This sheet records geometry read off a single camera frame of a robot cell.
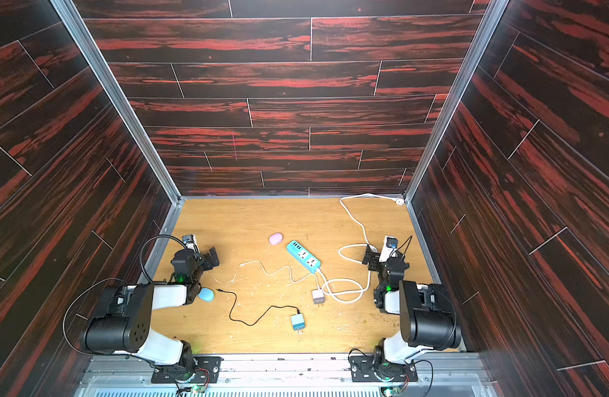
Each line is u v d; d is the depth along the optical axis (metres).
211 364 0.75
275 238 1.05
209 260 0.88
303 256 0.96
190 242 0.81
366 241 1.03
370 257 0.84
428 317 0.46
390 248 0.78
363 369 0.73
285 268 0.96
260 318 0.82
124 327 0.44
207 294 0.88
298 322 0.82
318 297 0.87
